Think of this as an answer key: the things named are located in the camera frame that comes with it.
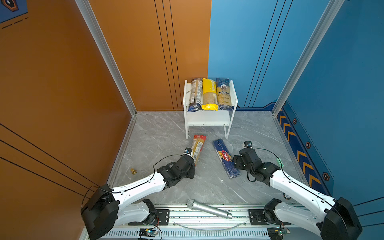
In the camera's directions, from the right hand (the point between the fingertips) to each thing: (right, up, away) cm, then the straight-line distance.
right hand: (237, 159), depth 84 cm
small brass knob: (-60, -8, +3) cm, 61 cm away
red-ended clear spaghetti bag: (-22, +9, +5) cm, 24 cm away
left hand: (-25, -3, -1) cm, 25 cm away
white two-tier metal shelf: (-16, +24, +7) cm, 30 cm away
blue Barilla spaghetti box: (-3, -6, +4) cm, 8 cm away
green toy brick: (+29, -4, +8) cm, 30 cm away
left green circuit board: (-47, -32, -13) cm, 59 cm away
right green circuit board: (+15, -32, -14) cm, 38 cm away
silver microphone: (-25, -20, -10) cm, 34 cm away
